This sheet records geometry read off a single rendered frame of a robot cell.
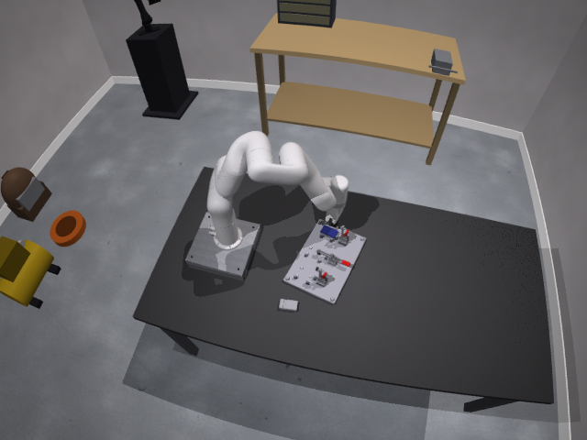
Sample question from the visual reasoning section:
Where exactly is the blue flat plate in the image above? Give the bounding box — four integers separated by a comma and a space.
320, 225, 338, 240

